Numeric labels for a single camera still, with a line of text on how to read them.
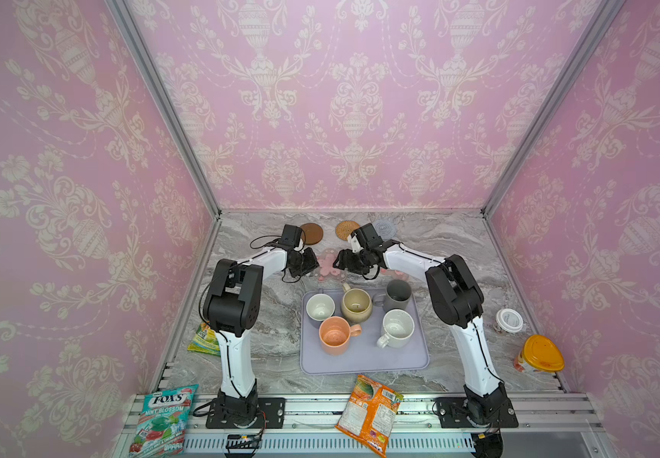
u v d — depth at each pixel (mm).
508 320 838
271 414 745
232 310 532
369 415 723
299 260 890
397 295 901
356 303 920
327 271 1027
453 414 729
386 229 1158
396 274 745
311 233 1156
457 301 583
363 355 846
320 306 895
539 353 746
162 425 710
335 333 867
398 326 874
